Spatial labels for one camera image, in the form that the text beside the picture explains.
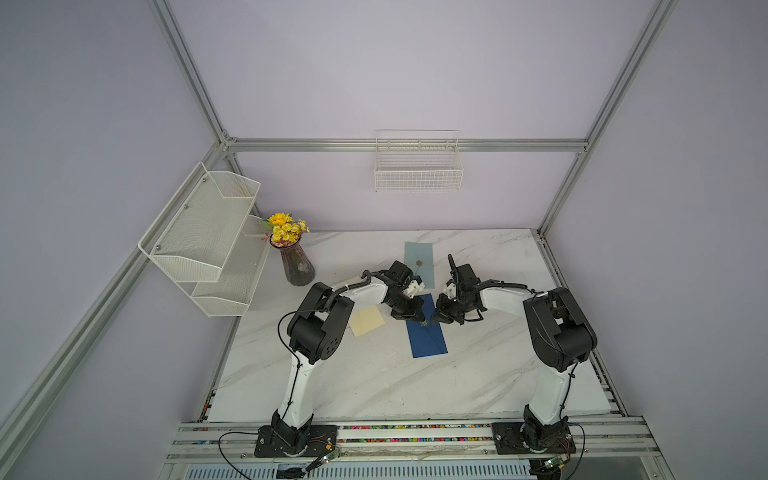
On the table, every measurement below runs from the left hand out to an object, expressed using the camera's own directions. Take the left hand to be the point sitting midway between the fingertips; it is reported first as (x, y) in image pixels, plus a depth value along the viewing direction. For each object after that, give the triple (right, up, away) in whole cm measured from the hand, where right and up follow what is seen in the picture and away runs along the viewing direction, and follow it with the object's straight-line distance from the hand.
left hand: (423, 320), depth 94 cm
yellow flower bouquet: (-42, +29, -7) cm, 51 cm away
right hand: (+4, 0, +3) cm, 5 cm away
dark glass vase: (-42, +17, +5) cm, 45 cm away
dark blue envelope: (+1, -5, -1) cm, 5 cm away
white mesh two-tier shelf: (-58, +24, -17) cm, 65 cm away
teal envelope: (+1, +20, +20) cm, 29 cm away
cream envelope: (-18, 0, +1) cm, 18 cm away
